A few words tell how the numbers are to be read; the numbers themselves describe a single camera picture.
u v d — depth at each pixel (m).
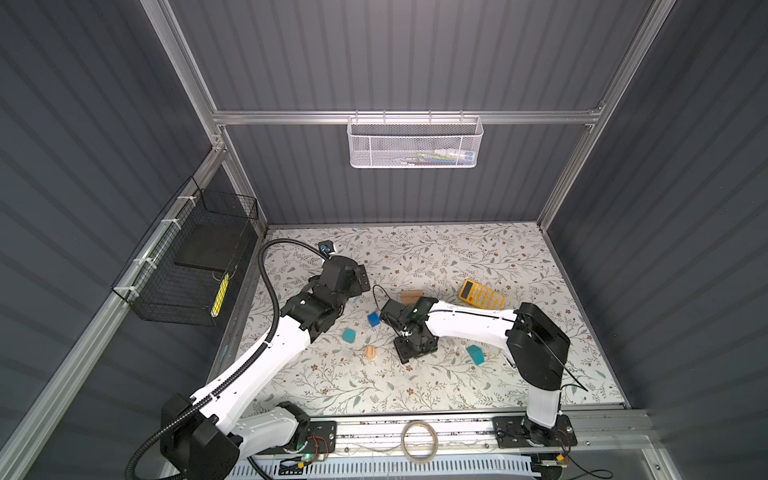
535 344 0.51
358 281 0.59
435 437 0.72
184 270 0.72
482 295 0.99
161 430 0.37
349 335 0.90
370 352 0.85
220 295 0.68
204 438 0.37
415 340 0.71
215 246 0.74
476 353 0.86
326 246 0.66
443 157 0.92
